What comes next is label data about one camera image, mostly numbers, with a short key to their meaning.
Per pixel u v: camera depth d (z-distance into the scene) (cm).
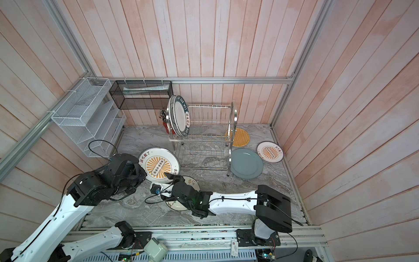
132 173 50
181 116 80
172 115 67
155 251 67
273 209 43
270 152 105
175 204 83
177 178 65
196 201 57
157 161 74
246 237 74
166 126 75
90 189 39
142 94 105
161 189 59
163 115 104
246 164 103
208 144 108
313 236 76
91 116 73
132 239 69
